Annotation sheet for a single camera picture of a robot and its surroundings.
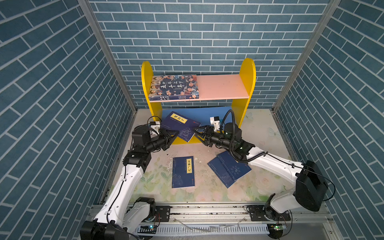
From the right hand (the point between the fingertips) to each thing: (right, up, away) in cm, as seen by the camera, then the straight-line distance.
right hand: (191, 130), depth 70 cm
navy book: (-6, -26, +17) cm, 31 cm away
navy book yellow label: (-5, +3, +7) cm, 9 cm away
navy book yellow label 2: (+26, -24, +17) cm, 39 cm away
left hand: (-6, -1, +1) cm, 6 cm away
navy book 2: (+17, -26, +18) cm, 36 cm away
